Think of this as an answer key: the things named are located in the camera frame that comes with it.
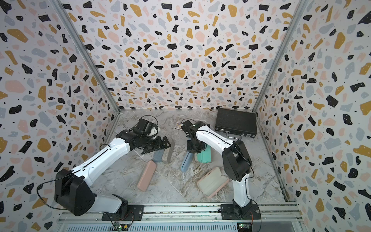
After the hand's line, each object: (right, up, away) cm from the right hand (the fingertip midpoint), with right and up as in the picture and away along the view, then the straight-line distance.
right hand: (193, 152), depth 89 cm
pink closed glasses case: (-26, -12, -8) cm, 30 cm away
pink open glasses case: (+11, -16, -5) cm, 20 cm away
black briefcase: (+33, +18, +23) cm, 44 cm away
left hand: (-15, +5, -8) cm, 18 cm away
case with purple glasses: (-3, -6, 0) cm, 6 cm away
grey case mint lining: (-23, -3, +4) cm, 23 cm away
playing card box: (-12, +15, +21) cm, 29 cm away
